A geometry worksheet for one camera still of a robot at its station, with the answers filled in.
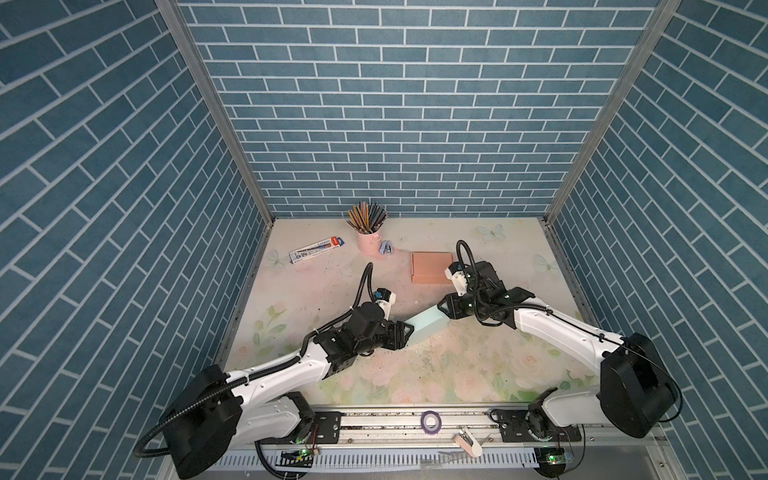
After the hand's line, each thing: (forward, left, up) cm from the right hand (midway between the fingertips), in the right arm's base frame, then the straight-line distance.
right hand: (440, 301), depth 85 cm
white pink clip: (-32, -7, -9) cm, 34 cm away
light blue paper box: (-7, +4, -1) cm, 8 cm away
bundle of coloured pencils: (+30, +26, +2) cm, 40 cm away
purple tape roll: (-28, 0, -11) cm, 30 cm away
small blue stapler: (+25, +19, -7) cm, 32 cm away
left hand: (-9, +8, 0) cm, 13 cm away
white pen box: (+23, +45, -7) cm, 50 cm away
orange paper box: (+21, +3, -13) cm, 25 cm away
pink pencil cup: (+23, +25, -4) cm, 34 cm away
